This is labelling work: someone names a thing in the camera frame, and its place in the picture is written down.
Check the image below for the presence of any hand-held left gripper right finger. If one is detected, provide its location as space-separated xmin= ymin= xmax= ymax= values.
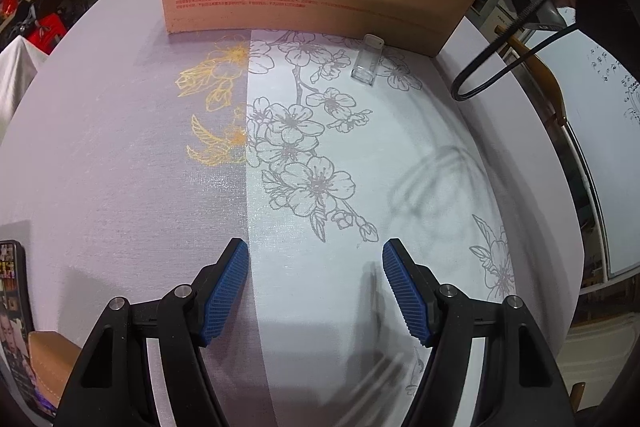
xmin=381 ymin=238 xmax=576 ymax=427

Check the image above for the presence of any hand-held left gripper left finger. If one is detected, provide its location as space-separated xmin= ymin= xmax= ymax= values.
xmin=52 ymin=237 xmax=250 ymax=427

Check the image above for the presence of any brown wooden chair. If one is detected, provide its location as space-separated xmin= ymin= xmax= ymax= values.
xmin=492 ymin=24 xmax=568 ymax=128

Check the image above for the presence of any brown leather case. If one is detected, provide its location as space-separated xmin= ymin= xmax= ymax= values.
xmin=27 ymin=331 xmax=83 ymax=410

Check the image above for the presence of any black smartphone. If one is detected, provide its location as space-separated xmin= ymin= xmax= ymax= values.
xmin=0 ymin=239 xmax=56 ymax=418

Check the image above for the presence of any white cloth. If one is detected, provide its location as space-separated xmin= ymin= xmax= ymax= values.
xmin=0 ymin=37 xmax=51 ymax=142

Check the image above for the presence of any red bag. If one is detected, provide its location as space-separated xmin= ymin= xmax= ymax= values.
xmin=25 ymin=12 xmax=68 ymax=52

